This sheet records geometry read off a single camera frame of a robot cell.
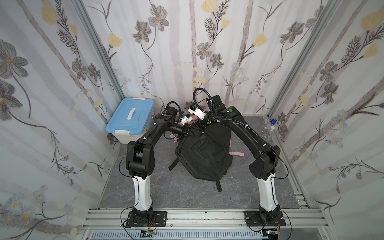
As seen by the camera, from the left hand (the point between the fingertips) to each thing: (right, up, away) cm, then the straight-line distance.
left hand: (197, 134), depth 83 cm
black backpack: (+4, -10, -1) cm, 10 cm away
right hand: (0, +9, -4) cm, 9 cm away
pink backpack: (-12, -1, -5) cm, 13 cm away
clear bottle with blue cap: (+52, +1, +24) cm, 57 cm away
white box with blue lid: (-43, +10, +12) cm, 46 cm away
